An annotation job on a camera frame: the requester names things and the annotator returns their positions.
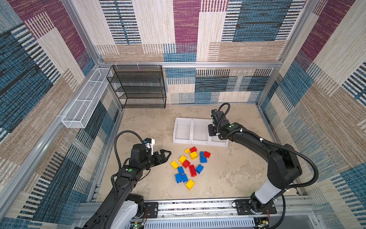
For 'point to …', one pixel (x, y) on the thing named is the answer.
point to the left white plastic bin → (182, 132)
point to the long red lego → (192, 170)
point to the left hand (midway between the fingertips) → (166, 152)
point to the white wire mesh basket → (79, 115)
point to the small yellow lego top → (187, 150)
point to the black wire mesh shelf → (138, 86)
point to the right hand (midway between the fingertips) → (213, 129)
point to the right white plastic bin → (215, 141)
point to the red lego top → (193, 149)
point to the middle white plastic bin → (199, 131)
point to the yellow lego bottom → (190, 184)
